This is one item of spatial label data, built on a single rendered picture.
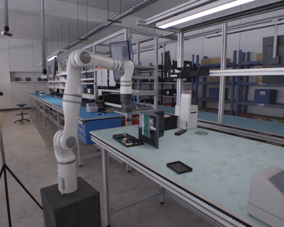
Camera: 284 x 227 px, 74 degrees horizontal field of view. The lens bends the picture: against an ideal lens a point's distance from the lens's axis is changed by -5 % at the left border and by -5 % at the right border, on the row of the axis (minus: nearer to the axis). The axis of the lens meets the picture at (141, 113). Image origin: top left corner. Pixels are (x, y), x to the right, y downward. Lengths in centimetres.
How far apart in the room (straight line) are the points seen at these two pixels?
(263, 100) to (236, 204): 406
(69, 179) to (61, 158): 12
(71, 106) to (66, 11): 578
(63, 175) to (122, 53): 186
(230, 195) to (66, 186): 77
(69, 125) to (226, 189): 76
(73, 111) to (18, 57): 1141
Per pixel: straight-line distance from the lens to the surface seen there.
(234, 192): 88
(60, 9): 666
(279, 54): 279
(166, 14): 160
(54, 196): 116
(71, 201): 108
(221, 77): 254
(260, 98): 479
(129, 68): 121
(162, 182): 103
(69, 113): 101
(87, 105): 342
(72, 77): 106
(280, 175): 75
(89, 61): 104
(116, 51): 266
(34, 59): 1240
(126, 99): 122
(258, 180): 70
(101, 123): 290
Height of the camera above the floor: 142
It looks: 9 degrees down
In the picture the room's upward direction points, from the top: straight up
